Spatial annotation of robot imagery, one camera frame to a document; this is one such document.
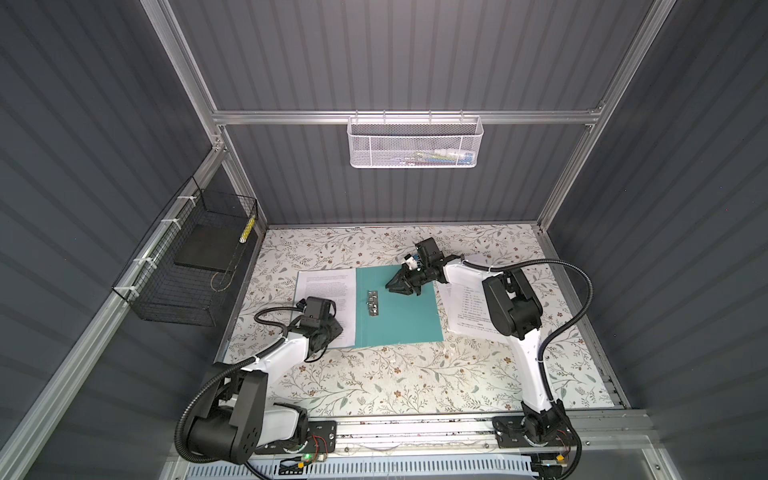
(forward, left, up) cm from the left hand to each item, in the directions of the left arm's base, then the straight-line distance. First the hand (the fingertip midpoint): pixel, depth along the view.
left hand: (334, 328), depth 91 cm
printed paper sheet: (+17, 0, -2) cm, 17 cm away
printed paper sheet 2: (+4, -42, 0) cm, 42 cm away
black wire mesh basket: (+5, +34, +26) cm, 43 cm away
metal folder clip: (+9, -12, 0) cm, 15 cm away
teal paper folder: (+2, -21, 0) cm, 22 cm away
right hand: (+11, -18, +3) cm, 21 cm away
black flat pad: (+9, +27, +29) cm, 41 cm away
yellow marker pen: (+17, +21, +27) cm, 38 cm away
